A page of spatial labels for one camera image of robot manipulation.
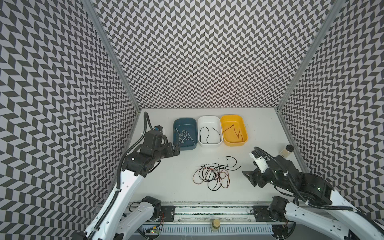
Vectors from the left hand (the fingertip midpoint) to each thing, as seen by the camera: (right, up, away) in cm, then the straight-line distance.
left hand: (172, 145), depth 72 cm
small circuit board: (-8, -38, -6) cm, 39 cm away
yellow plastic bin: (+36, +6, +24) cm, 43 cm away
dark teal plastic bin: (+7, +9, +35) cm, 37 cm away
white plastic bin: (+20, +5, +33) cm, 39 cm away
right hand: (+36, -9, -5) cm, 37 cm away
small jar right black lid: (+66, -4, +13) cm, 67 cm away
